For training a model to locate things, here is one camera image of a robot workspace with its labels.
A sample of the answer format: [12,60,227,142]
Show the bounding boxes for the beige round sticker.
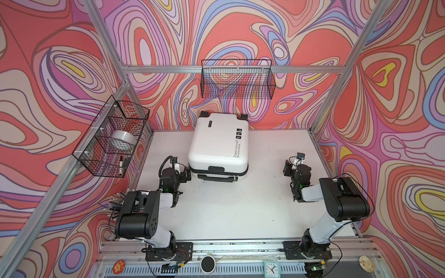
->
[359,256,375,273]

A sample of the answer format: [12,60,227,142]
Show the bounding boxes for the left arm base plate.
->
[144,242,194,262]

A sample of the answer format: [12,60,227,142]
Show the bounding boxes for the silver tape roll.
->
[110,130,137,152]

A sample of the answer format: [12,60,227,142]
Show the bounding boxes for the black wire basket left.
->
[72,96,150,178]

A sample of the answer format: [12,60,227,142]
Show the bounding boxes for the black wire basket back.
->
[200,58,276,100]

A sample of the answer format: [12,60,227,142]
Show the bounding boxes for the red pencil cup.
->
[104,192,127,219]

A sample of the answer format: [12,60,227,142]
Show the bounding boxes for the black white suitcase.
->
[188,111,249,183]

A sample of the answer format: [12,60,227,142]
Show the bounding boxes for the black marker pen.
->
[119,156,124,177]

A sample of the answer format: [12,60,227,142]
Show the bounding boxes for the red round sticker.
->
[112,259,126,275]

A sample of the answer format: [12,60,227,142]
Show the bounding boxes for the small teal clock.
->
[264,260,281,278]

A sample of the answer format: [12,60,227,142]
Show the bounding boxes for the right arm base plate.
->
[279,241,333,261]

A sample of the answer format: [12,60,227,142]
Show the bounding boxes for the black wire basket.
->
[72,96,150,178]
[200,58,276,100]

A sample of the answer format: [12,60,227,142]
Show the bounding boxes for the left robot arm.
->
[114,168,193,261]

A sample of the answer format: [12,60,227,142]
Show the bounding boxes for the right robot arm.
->
[281,161,371,259]

